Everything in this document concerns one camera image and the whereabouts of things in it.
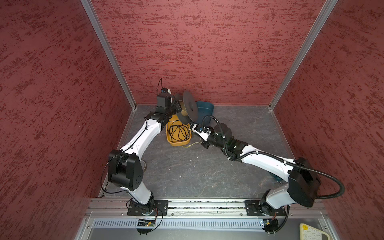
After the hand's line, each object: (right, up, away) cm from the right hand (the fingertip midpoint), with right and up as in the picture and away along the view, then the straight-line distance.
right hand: (194, 134), depth 78 cm
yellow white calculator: (+53, -44, -11) cm, 70 cm away
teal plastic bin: (+8, +16, +40) cm, 44 cm away
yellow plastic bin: (-11, -7, +17) cm, 21 cm away
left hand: (-9, +16, +8) cm, 20 cm away
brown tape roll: (-30, -20, +10) cm, 37 cm away
